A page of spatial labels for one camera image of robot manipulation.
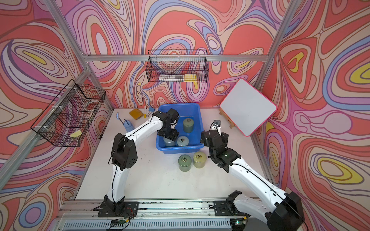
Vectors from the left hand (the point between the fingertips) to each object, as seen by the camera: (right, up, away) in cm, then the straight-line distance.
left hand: (172, 137), depth 93 cm
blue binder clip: (-19, +20, +26) cm, 38 cm away
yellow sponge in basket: (-46, +4, -22) cm, 51 cm away
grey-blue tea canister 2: (+7, -2, -4) cm, 9 cm away
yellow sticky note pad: (-32, +17, +23) cm, 43 cm away
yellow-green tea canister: (+17, -11, -11) cm, 23 cm away
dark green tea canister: (+8, -14, -11) cm, 20 cm away
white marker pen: (-24, +16, +22) cm, 36 cm away
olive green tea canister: (+11, +8, +6) cm, 14 cm away
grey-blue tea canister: (-2, -3, -3) cm, 5 cm away
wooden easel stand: (+40, +14, +15) cm, 45 cm away
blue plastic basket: (+14, +19, +21) cm, 32 cm away
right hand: (+24, +2, -14) cm, 28 cm away
